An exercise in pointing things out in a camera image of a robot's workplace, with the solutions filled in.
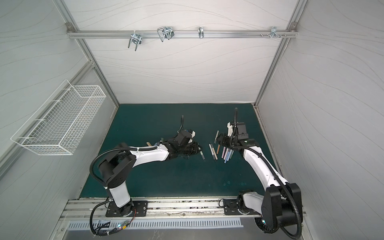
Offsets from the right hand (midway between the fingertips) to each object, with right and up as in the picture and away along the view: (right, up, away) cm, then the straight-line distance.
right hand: (222, 135), depth 85 cm
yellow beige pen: (-4, -11, +8) cm, 15 cm away
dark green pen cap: (-38, -4, +13) cm, 40 cm away
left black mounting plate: (-43, -36, -12) cm, 58 cm away
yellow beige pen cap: (-47, -7, +13) cm, 49 cm away
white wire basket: (-80, +4, -19) cm, 82 cm away
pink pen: (+3, -11, +9) cm, 14 cm away
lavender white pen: (+7, -13, +8) cm, 17 cm away
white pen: (-12, -11, +1) cm, 16 cm away
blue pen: (+3, -14, +6) cm, 16 cm away
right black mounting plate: (+2, -35, -12) cm, 37 cm away
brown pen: (-1, -10, +10) cm, 14 cm away
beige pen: (-5, -11, +9) cm, 15 cm away
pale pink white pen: (+3, -13, +8) cm, 15 cm away
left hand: (-10, -7, +1) cm, 12 cm away
